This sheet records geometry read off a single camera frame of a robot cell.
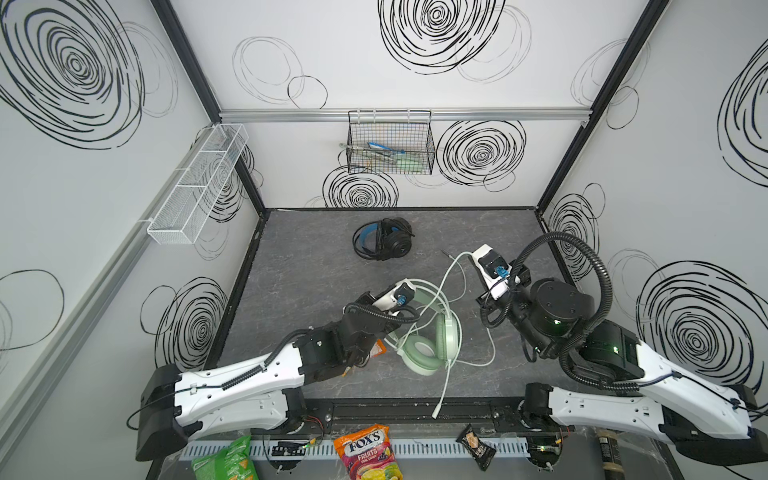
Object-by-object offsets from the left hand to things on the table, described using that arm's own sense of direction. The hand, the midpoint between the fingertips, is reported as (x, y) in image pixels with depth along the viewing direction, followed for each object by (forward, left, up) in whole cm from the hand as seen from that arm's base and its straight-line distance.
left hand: (393, 287), depth 69 cm
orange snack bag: (-6, +4, -25) cm, 26 cm away
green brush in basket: (+37, -2, +7) cm, 38 cm away
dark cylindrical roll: (-29, -50, -22) cm, 62 cm away
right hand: (-1, -16, +15) cm, 22 cm away
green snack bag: (-33, +33, -20) cm, 51 cm away
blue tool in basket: (+44, +6, +9) cm, 45 cm away
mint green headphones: (-9, -9, -10) cm, 16 cm away
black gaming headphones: (+33, +4, -24) cm, 41 cm away
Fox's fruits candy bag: (-31, +5, -20) cm, 37 cm away
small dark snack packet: (-29, -21, -23) cm, 43 cm away
